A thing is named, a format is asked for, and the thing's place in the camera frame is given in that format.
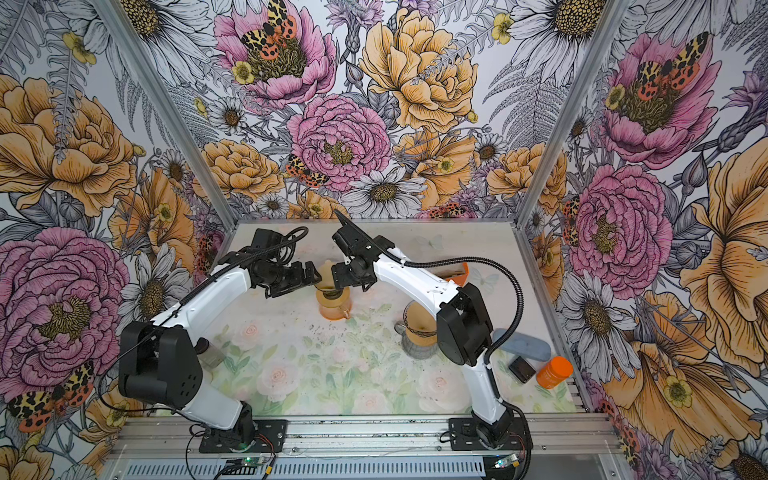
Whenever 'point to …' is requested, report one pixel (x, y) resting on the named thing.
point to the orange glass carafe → (336, 313)
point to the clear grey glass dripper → (405, 313)
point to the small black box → (522, 369)
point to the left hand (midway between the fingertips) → (306, 290)
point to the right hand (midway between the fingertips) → (349, 288)
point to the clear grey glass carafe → (412, 350)
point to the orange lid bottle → (554, 372)
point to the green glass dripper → (332, 294)
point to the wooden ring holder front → (423, 339)
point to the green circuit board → (510, 461)
